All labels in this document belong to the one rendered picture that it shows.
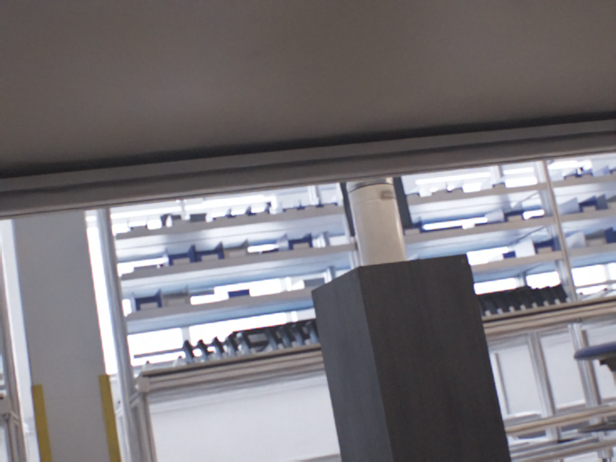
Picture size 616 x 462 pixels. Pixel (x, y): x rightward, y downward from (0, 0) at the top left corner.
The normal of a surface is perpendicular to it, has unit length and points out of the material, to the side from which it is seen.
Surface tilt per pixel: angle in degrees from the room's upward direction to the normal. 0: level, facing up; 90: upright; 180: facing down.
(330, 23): 180
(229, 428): 90
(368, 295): 90
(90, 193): 90
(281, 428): 90
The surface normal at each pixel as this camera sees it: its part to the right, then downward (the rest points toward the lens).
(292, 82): 0.18, 0.97
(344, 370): -0.92, 0.09
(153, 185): 0.26, -0.23
